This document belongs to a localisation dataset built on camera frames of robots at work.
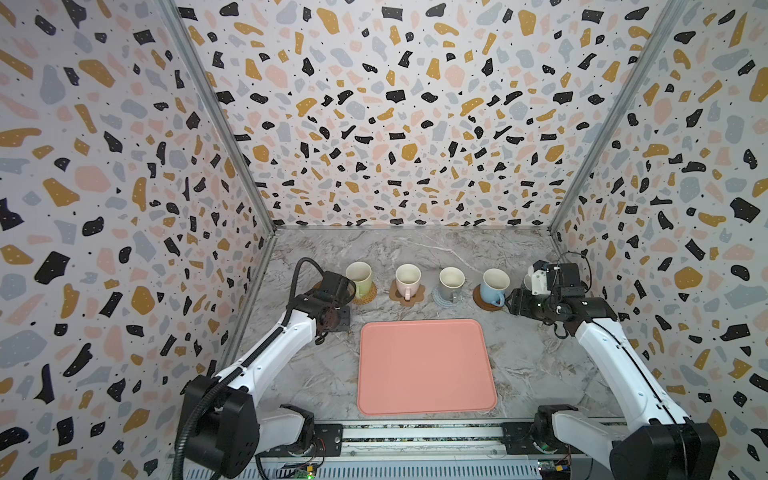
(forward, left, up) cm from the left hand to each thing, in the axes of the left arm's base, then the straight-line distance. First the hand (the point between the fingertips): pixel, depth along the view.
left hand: (338, 314), depth 84 cm
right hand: (+1, -48, +6) cm, 49 cm away
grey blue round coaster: (+11, -30, -11) cm, 34 cm away
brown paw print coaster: (+10, -20, -12) cm, 25 cm away
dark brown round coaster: (+9, -45, -11) cm, 47 cm away
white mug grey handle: (+15, -35, -5) cm, 38 cm away
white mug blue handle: (+13, -48, -4) cm, 50 cm away
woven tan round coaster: (+12, -7, -11) cm, 18 cm away
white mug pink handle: (+16, -20, -5) cm, 26 cm away
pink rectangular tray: (-11, -25, -11) cm, 29 cm away
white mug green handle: (+17, -5, -4) cm, 18 cm away
